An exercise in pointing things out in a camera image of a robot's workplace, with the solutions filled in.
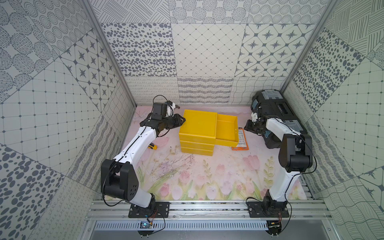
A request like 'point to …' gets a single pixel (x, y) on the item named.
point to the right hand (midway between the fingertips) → (247, 130)
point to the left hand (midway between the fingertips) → (183, 118)
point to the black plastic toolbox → (272, 103)
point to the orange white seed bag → (242, 145)
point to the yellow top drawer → (227, 130)
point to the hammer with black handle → (177, 106)
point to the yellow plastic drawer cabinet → (197, 133)
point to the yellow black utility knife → (152, 146)
